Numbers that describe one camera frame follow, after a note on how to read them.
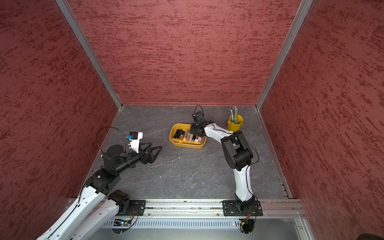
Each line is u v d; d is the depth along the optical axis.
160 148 0.67
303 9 0.72
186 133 1.01
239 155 0.54
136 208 0.70
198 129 0.75
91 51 0.88
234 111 0.95
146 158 0.62
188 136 1.00
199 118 0.79
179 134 1.01
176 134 1.01
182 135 1.00
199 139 0.99
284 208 0.76
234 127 0.97
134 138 0.61
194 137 1.00
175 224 0.77
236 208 0.73
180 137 1.00
